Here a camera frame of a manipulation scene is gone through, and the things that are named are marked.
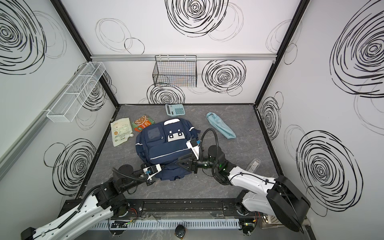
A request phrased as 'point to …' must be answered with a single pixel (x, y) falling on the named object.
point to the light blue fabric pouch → (220, 125)
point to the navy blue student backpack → (164, 143)
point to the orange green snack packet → (139, 124)
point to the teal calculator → (173, 110)
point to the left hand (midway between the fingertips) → (163, 165)
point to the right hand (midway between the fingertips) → (178, 164)
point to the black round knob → (180, 231)
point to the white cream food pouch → (121, 130)
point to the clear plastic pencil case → (253, 165)
